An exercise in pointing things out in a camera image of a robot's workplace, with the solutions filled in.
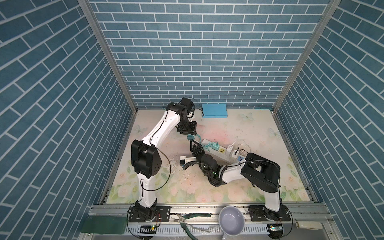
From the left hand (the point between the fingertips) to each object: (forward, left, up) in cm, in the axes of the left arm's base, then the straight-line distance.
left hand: (197, 134), depth 85 cm
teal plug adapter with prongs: (-2, -11, -10) cm, 15 cm away
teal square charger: (-3, +4, +1) cm, 5 cm away
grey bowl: (-40, -17, -16) cm, 47 cm away
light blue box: (+34, -14, -15) cm, 40 cm away
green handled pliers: (-39, +8, -17) cm, 43 cm away
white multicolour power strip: (-5, -15, -15) cm, 22 cm away
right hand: (-3, 0, -1) cm, 4 cm away
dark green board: (-42, +43, -15) cm, 62 cm away
